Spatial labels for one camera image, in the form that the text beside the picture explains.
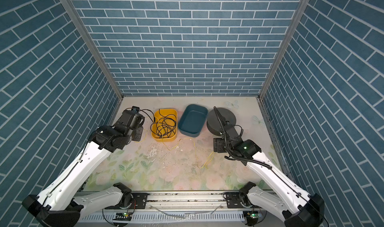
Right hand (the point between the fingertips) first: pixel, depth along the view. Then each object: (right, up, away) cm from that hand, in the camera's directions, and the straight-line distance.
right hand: (218, 140), depth 78 cm
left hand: (-42, +7, -5) cm, 43 cm away
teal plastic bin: (-15, +8, +25) cm, 30 cm away
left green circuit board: (-47, -36, -6) cm, 60 cm away
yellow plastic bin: (-27, -1, +14) cm, 30 cm away
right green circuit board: (+17, -34, -7) cm, 39 cm away
